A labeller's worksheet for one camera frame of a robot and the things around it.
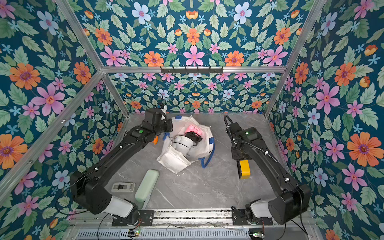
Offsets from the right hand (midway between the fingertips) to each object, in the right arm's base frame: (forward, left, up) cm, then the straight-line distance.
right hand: (244, 154), depth 75 cm
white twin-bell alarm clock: (+10, +34, -6) cm, 36 cm away
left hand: (+15, +38, +9) cm, 42 cm away
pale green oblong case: (-13, +53, -16) cm, 57 cm away
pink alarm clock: (+21, +30, -5) cm, 37 cm away
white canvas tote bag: (+7, +22, -9) cm, 25 cm away
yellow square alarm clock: (-9, +2, +2) cm, 10 cm away
